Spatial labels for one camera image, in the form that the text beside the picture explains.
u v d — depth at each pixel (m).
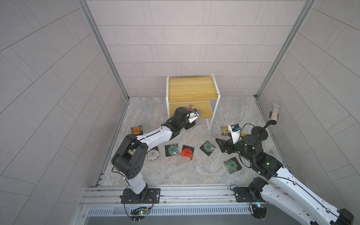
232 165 0.81
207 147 0.89
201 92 0.75
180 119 0.66
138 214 0.65
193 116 0.74
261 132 0.93
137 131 0.96
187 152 0.87
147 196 0.69
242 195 0.71
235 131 0.62
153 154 0.85
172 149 0.87
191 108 0.89
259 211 0.68
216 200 0.71
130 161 0.45
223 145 0.64
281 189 0.49
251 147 0.53
